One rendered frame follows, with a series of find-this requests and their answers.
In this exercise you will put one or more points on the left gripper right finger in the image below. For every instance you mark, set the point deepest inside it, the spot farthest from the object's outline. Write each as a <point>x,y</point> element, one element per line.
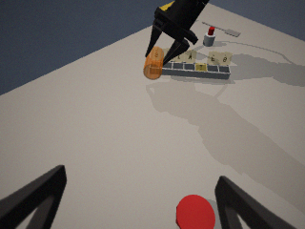
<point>232,202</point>

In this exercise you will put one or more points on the red short cylinder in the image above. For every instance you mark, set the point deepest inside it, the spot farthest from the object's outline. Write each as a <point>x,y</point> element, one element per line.
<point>195,212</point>

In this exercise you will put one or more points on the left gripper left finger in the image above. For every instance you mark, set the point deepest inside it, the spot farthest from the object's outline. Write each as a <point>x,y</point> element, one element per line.
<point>44,193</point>

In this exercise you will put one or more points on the grey cylinder with red top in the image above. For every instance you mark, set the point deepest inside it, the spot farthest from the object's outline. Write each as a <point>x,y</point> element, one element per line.
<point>209,37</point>

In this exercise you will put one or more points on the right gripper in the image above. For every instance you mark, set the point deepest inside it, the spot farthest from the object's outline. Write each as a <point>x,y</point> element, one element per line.
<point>176,23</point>

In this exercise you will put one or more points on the white weekly pill organiser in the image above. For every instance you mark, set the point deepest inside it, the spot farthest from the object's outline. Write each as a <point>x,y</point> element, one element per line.
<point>216,61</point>

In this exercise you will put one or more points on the orange translucent pill bottle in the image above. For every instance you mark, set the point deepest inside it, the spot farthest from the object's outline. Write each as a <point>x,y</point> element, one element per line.
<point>154,63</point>

